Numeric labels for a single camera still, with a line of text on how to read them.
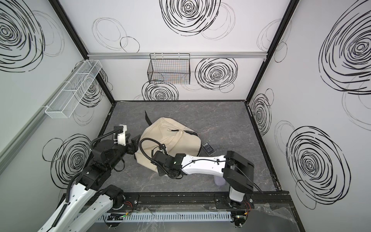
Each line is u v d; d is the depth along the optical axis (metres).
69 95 0.76
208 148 0.92
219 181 0.79
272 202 0.74
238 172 0.43
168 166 0.59
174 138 0.91
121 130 0.62
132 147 0.63
